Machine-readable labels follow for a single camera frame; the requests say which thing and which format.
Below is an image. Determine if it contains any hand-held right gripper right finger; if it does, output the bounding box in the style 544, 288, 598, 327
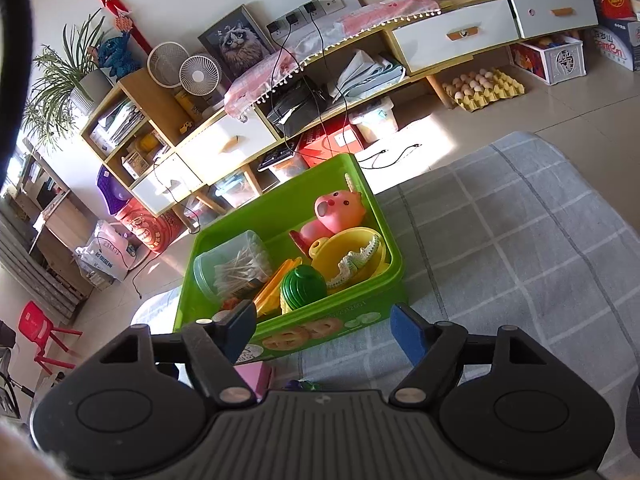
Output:
389, 303, 546, 407

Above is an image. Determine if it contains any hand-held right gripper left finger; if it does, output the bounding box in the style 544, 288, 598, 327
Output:
97, 299, 261, 407

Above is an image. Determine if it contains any orange toy plate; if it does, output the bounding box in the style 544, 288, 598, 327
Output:
252, 256, 303, 318

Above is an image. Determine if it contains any clear cotton swab jar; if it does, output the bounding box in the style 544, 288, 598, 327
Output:
192, 230, 275, 306

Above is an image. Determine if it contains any green plastic storage box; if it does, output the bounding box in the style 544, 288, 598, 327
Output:
172, 152, 407, 368

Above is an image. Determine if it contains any yellow green toy corn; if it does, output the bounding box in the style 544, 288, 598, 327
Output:
279, 264, 329, 315

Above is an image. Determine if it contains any yellow toy pot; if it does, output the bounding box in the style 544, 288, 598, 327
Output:
307, 226, 392, 291

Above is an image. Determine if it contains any pink rubber animal toy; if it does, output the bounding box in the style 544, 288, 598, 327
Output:
289, 189, 367, 256

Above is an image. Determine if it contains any small pink box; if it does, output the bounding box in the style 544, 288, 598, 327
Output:
234, 362, 275, 403

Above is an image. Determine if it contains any grey checked blanket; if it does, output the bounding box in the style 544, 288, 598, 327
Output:
131, 131, 640, 480

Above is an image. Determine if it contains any clear plastic storage box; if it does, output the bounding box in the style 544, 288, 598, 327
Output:
348, 97, 398, 143
215, 170, 258, 208

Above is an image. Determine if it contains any orange red sack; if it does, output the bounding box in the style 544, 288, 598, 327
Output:
115, 199, 186, 256

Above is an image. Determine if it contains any white plastic bag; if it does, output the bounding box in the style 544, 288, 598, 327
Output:
75, 220, 132, 281

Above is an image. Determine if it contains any black keyboard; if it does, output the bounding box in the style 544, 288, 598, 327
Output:
257, 142, 298, 171

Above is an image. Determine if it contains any purple plastic stool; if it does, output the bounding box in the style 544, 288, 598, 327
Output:
96, 165, 132, 216

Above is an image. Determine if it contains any small cardboard box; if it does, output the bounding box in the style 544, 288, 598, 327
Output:
122, 152, 151, 178

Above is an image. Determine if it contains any flat red box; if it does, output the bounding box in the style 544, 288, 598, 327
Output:
297, 125, 363, 168

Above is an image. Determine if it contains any red plastic chair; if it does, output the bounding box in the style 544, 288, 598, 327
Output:
19, 301, 83, 375

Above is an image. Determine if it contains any black bag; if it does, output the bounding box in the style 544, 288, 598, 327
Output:
265, 77, 328, 138

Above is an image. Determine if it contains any wooden desk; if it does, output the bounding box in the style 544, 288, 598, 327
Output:
0, 150, 76, 261

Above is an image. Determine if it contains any yellow carton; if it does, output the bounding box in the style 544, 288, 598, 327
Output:
175, 91, 198, 121

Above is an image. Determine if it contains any stack of documents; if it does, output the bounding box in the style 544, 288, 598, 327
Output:
90, 100, 146, 153

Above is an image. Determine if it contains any small white desk fan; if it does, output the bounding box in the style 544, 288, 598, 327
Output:
179, 55, 223, 98

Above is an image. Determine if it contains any wooden shelf unit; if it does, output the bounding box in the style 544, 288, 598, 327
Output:
80, 67, 226, 233

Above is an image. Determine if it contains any yellow egg tray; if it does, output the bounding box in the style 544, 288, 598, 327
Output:
442, 67, 526, 111

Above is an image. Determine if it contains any beige fuzzy cloth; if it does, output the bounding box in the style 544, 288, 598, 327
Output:
0, 417, 68, 480

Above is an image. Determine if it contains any folded pale cloth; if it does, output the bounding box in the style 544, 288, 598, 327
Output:
334, 49, 407, 106

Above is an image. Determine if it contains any round white fan guard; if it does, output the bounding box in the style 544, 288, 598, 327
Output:
147, 41, 191, 86

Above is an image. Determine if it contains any white plant pot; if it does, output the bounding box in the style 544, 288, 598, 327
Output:
70, 70, 112, 113

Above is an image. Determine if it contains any framed cat picture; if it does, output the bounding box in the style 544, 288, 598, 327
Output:
197, 4, 275, 81

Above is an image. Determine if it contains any blue stuffed toy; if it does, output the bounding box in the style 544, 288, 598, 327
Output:
95, 30, 143, 80

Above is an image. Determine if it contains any wooden TV cabinet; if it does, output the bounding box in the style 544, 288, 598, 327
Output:
175, 0, 601, 211

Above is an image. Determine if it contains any white plastic crate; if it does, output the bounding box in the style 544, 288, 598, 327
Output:
510, 35, 587, 86

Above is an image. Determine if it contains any green potted plant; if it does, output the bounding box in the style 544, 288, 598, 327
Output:
22, 10, 108, 143

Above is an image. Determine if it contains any white blue carton box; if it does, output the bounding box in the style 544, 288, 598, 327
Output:
592, 15, 640, 72

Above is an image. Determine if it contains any white drawer wooden handle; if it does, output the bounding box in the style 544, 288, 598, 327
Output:
510, 0, 599, 39
131, 152, 203, 217
391, 0, 521, 73
177, 107, 278, 186

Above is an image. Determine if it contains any black charger cable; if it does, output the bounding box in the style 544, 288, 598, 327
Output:
272, 30, 301, 151
310, 12, 363, 163

